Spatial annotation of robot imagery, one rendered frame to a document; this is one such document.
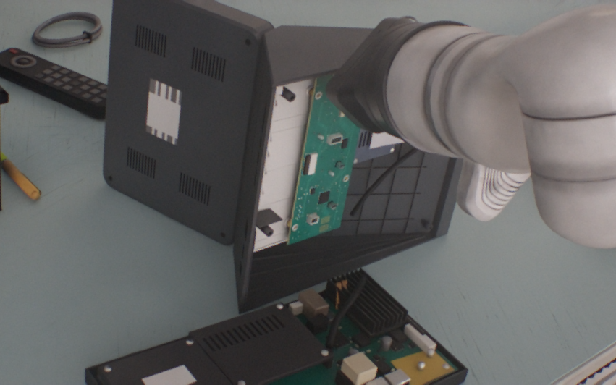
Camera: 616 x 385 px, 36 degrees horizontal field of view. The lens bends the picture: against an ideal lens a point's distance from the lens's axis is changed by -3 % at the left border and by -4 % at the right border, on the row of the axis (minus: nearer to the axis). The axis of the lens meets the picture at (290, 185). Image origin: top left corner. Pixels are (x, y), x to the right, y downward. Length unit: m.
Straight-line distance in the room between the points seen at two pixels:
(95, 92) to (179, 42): 0.26
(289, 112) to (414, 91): 0.21
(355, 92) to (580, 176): 0.26
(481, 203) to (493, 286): 0.31
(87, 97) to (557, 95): 0.71
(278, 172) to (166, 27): 0.16
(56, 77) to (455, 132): 0.65
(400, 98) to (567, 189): 0.16
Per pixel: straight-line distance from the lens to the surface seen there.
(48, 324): 0.77
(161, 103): 0.84
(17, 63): 1.11
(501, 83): 0.45
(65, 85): 1.07
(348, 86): 0.64
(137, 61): 0.85
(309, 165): 0.76
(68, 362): 0.74
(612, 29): 0.40
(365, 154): 0.82
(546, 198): 0.43
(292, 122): 0.74
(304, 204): 0.78
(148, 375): 0.70
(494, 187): 0.59
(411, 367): 0.76
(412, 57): 0.55
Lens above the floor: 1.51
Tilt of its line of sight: 32 degrees down
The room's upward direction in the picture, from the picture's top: 10 degrees clockwise
